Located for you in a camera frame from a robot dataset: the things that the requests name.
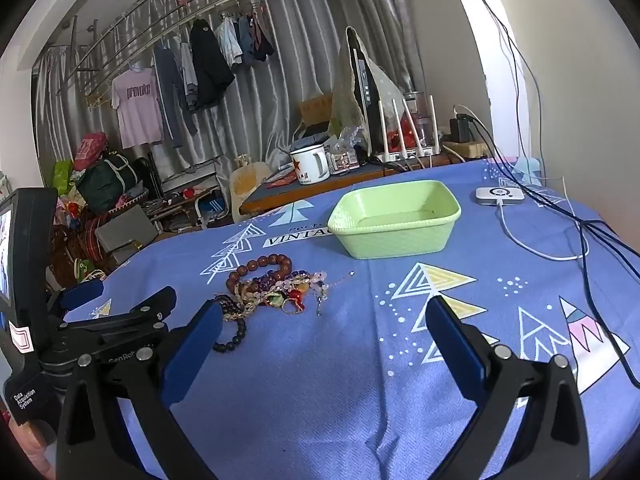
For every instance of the white enamel mug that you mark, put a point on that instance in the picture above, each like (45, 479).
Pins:
(310, 165)

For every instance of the small white electronic device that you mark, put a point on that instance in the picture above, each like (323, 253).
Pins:
(500, 195)

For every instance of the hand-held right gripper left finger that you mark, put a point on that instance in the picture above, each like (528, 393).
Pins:
(192, 355)

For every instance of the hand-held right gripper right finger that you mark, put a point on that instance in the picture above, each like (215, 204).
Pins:
(452, 345)

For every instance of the flat grey box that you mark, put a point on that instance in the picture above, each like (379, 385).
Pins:
(125, 227)

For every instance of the clear plastic snack packet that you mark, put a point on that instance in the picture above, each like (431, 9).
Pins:
(345, 152)

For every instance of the grey curtain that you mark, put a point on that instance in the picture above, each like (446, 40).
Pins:
(280, 75)

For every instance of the blue printed tablecloth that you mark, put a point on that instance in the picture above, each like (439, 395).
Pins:
(350, 385)

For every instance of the beige power strip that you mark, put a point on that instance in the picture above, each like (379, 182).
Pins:
(467, 149)

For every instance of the black power adapter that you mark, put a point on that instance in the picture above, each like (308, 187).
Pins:
(461, 130)

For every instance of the wooden desk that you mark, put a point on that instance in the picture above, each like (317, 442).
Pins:
(320, 191)

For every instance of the white lace cover cloth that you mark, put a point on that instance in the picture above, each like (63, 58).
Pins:
(345, 95)

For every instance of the grey hanging pants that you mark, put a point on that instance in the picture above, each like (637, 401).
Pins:
(170, 95)

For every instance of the dark hanging clothes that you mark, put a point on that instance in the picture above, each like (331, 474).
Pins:
(257, 40)

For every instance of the person's left hand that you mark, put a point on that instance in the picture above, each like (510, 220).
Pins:
(37, 452)

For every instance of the light blue hanging shirt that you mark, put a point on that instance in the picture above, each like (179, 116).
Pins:
(229, 42)

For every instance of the black hanging shirt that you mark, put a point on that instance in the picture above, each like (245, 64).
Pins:
(210, 65)

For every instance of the red bag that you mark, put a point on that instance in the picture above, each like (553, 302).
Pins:
(90, 150)

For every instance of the bright green bag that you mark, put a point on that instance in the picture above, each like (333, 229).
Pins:
(62, 177)

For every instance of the black monitor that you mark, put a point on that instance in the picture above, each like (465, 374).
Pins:
(362, 90)

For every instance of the light green plastic basin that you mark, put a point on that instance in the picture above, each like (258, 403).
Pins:
(400, 240)

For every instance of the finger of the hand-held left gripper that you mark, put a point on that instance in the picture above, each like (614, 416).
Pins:
(80, 293)
(145, 306)

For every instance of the cardboard box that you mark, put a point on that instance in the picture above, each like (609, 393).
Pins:
(316, 109)

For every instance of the beige plastic jug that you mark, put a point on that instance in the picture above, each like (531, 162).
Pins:
(246, 185)

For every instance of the glass jar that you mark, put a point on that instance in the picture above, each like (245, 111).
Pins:
(416, 110)

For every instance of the pink printed t-shirt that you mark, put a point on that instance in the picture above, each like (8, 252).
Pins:
(137, 110)

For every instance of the metal clothes rack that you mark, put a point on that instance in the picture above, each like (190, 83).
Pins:
(200, 5)

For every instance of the white router with antennas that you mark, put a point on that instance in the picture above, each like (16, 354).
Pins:
(410, 152)

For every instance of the dark green duffel bag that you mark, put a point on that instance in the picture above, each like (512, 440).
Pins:
(105, 182)

